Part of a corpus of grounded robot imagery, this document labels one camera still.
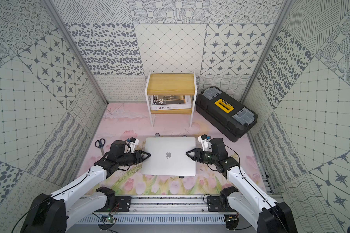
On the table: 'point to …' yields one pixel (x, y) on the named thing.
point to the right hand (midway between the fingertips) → (188, 155)
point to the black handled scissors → (100, 143)
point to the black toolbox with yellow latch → (227, 116)
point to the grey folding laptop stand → (157, 135)
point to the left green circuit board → (107, 218)
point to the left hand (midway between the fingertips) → (148, 152)
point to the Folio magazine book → (170, 102)
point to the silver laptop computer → (168, 157)
